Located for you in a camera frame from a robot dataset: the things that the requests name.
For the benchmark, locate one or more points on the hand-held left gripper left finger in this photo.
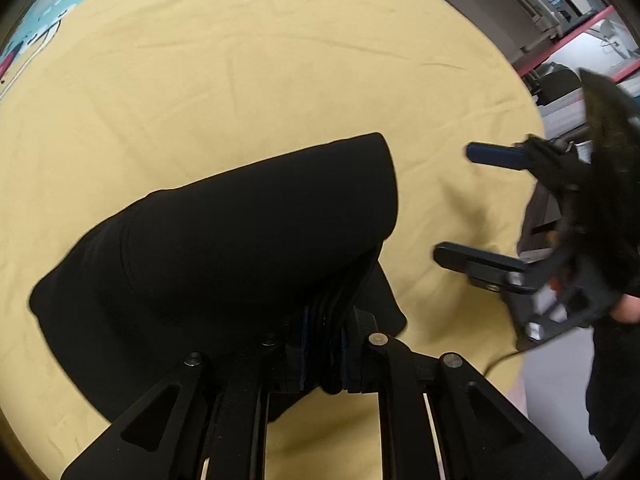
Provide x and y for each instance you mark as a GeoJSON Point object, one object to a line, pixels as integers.
{"type": "Point", "coordinates": [304, 360]}

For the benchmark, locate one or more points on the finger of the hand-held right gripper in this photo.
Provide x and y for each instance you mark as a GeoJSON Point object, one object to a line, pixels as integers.
{"type": "Point", "coordinates": [480, 262]}
{"type": "Point", "coordinates": [492, 155]}

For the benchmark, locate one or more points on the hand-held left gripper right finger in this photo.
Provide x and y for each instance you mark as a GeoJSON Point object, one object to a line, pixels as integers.
{"type": "Point", "coordinates": [346, 365]}

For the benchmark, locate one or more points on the black pants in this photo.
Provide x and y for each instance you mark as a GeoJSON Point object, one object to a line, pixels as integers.
{"type": "Point", "coordinates": [225, 235]}

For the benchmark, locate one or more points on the person's right hand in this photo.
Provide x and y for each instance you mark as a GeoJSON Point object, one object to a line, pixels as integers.
{"type": "Point", "coordinates": [629, 308]}

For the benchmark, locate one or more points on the grey desk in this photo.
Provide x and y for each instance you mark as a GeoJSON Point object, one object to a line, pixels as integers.
{"type": "Point", "coordinates": [515, 10]}

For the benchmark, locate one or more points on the person's black clothing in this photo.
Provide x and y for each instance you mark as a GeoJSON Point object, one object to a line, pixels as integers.
{"type": "Point", "coordinates": [615, 385]}

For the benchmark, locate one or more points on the yellow printed bed blanket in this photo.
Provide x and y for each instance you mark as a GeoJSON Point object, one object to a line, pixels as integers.
{"type": "Point", "coordinates": [250, 60]}

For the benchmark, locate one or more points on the red metal frame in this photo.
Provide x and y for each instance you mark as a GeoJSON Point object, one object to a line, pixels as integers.
{"type": "Point", "coordinates": [565, 35]}

